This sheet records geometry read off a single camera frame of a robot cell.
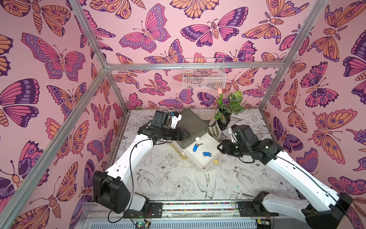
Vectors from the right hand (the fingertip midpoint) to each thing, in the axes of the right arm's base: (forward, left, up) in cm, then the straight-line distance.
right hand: (217, 149), depth 72 cm
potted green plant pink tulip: (+29, -12, +3) cm, 31 cm away
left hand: (+8, +16, +1) cm, 18 cm away
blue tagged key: (+10, +10, -15) cm, 20 cm away
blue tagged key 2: (+4, +4, -14) cm, 15 cm away
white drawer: (+11, +1, -14) cm, 18 cm away
